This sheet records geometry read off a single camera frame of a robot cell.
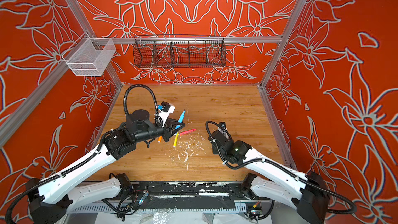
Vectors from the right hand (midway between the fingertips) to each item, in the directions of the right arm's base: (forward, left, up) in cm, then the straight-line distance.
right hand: (215, 142), depth 79 cm
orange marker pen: (-8, +23, +22) cm, 33 cm away
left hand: (0, +15, +21) cm, 26 cm away
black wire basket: (+56, +24, +19) cm, 63 cm away
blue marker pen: (0, +16, +23) cm, 28 cm away
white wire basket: (+46, +74, +23) cm, 90 cm away
